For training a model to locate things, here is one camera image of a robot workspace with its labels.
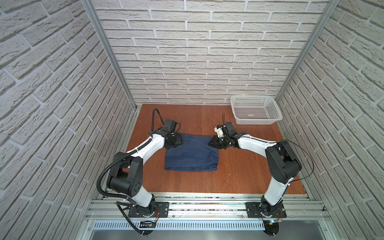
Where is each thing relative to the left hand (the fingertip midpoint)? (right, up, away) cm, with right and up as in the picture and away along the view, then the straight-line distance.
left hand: (179, 139), depth 91 cm
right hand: (+19, -2, +1) cm, 19 cm away
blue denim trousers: (+10, -10, +1) cm, 14 cm away
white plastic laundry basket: (+55, +21, +19) cm, 62 cm away
